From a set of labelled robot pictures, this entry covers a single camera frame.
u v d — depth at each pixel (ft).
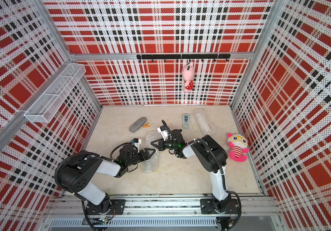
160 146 2.70
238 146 2.92
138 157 2.67
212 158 1.72
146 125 3.54
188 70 2.97
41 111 2.22
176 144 2.53
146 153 2.69
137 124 3.51
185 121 3.54
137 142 2.82
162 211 2.41
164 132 2.78
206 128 3.32
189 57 2.93
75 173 1.51
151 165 2.72
